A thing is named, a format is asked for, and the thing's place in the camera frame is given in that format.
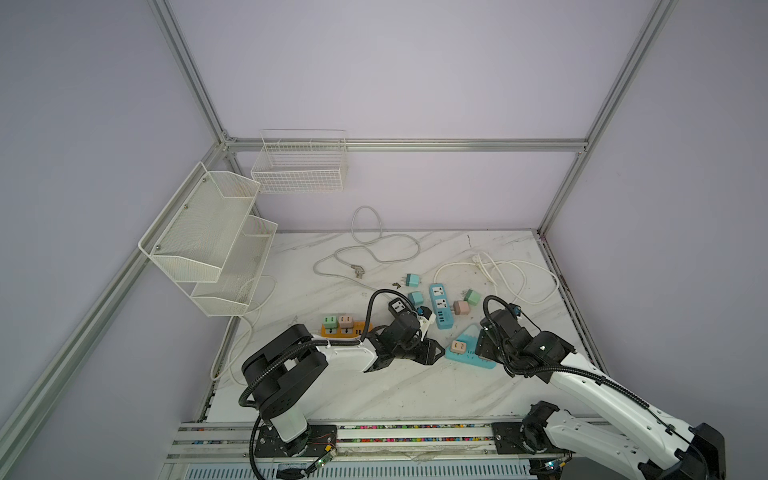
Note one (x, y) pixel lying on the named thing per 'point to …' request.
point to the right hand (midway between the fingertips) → (484, 345)
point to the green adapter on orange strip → (330, 322)
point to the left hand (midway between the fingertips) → (439, 352)
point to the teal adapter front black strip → (416, 298)
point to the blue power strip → (442, 312)
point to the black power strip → (398, 305)
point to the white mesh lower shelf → (231, 295)
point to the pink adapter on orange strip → (346, 321)
